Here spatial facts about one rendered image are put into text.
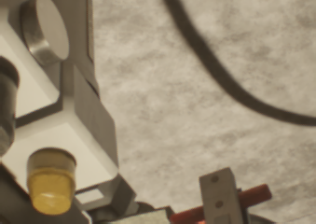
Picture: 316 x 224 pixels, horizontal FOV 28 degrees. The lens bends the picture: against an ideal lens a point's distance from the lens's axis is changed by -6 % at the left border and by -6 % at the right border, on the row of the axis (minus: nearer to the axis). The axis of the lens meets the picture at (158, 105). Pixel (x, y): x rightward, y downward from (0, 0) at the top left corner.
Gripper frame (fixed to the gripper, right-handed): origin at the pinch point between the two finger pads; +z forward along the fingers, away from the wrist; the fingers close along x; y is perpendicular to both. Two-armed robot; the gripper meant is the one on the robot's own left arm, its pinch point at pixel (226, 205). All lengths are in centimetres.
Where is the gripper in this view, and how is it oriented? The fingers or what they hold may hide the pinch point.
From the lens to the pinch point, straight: 52.0
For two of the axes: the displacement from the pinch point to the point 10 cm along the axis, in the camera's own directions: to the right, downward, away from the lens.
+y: -9.2, 3.3, 2.2
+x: 3.8, 6.0, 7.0
